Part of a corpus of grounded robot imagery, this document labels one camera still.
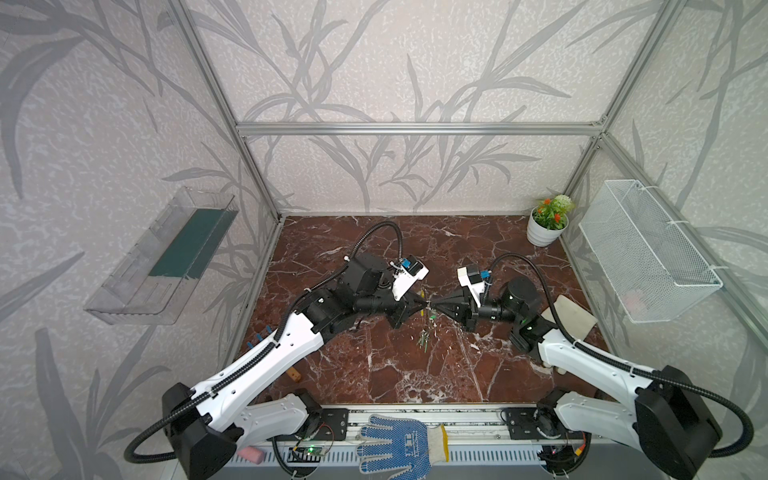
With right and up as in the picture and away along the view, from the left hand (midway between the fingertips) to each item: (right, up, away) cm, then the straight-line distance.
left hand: (426, 296), depth 67 cm
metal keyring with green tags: (+3, -13, +24) cm, 27 cm away
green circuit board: (-29, -39, +4) cm, 48 cm away
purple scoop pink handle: (-40, -37, +1) cm, 54 cm away
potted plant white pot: (+44, +14, +38) cm, 60 cm away
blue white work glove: (-3, -37, +3) cm, 37 cm away
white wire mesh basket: (+49, +7, -3) cm, 49 cm away
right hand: (+2, -1, +2) cm, 3 cm away
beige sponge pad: (+49, -13, +24) cm, 56 cm away
